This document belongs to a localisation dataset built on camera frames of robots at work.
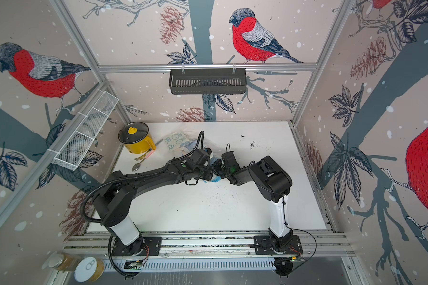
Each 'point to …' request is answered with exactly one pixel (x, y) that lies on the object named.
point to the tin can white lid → (89, 269)
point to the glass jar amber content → (65, 261)
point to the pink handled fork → (145, 156)
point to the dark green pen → (159, 142)
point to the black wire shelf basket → (207, 81)
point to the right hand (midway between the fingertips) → (208, 164)
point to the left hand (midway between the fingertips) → (217, 170)
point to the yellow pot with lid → (137, 138)
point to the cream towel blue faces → (181, 143)
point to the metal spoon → (136, 167)
